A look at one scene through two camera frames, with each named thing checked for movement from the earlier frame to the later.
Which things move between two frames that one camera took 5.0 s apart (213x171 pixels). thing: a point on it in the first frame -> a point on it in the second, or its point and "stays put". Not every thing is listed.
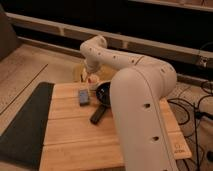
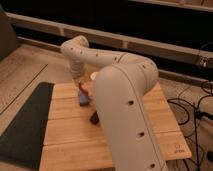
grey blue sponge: [84, 100] stays put
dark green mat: [22, 141] stays put
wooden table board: [73, 143] stays put
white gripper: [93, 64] -> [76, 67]
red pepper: [93, 78] -> [83, 87]
